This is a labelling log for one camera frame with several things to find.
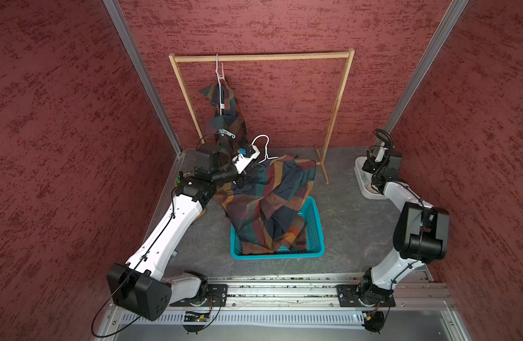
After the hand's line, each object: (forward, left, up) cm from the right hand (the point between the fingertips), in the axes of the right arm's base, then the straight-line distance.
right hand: (369, 159), depth 94 cm
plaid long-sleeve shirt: (-25, +47, +3) cm, 54 cm away
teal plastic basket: (-35, +28, -12) cm, 46 cm away
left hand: (-17, +50, +16) cm, 55 cm away
